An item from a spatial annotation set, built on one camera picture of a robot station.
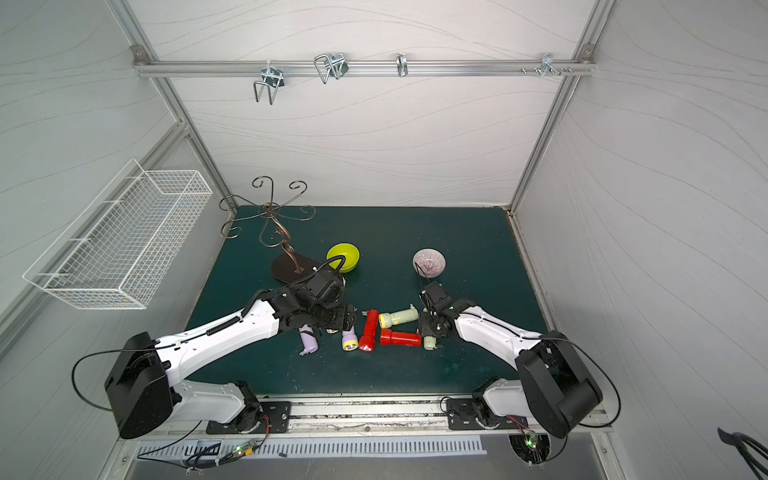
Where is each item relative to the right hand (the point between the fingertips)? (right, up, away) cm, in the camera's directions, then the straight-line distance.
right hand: (432, 324), depth 89 cm
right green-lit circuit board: (+22, -24, -17) cm, 37 cm away
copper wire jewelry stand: (-47, +27, -5) cm, 54 cm away
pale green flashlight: (-14, +1, -1) cm, 14 cm away
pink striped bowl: (+1, +18, +13) cm, 22 cm away
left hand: (-24, +4, -9) cm, 26 cm away
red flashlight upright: (-19, -4, -5) cm, 20 cm away
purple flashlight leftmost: (-36, -3, -5) cm, 36 cm away
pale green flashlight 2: (-2, -4, -5) cm, 7 cm away
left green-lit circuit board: (-47, -23, -20) cm, 56 cm away
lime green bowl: (-27, +21, +14) cm, 37 cm away
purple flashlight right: (-24, -3, -5) cm, 25 cm away
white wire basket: (-76, +22, -21) cm, 82 cm away
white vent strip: (-55, -26, -17) cm, 63 cm away
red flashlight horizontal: (-13, -2, -5) cm, 14 cm away
